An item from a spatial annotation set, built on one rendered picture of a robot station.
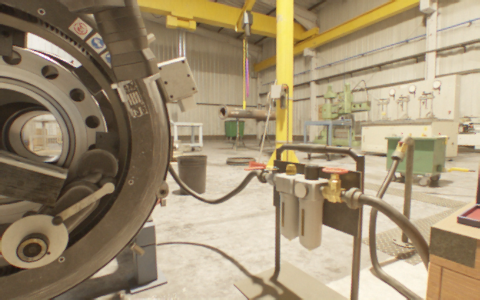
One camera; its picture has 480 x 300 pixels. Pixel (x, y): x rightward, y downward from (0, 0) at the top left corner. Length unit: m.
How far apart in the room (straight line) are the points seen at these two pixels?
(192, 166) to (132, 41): 1.96
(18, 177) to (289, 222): 0.75
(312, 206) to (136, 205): 0.52
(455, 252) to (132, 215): 0.64
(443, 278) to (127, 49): 0.63
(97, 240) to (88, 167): 0.17
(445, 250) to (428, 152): 2.81
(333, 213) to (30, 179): 0.80
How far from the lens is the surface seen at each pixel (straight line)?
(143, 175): 0.65
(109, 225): 0.67
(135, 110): 0.64
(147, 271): 1.14
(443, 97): 6.61
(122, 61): 0.49
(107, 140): 0.75
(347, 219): 0.84
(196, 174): 2.39
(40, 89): 0.78
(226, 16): 13.39
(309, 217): 0.83
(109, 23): 0.47
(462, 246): 0.49
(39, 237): 0.62
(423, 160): 3.31
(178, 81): 0.72
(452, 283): 0.52
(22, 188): 0.63
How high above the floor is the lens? 0.62
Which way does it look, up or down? 4 degrees down
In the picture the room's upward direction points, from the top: straight up
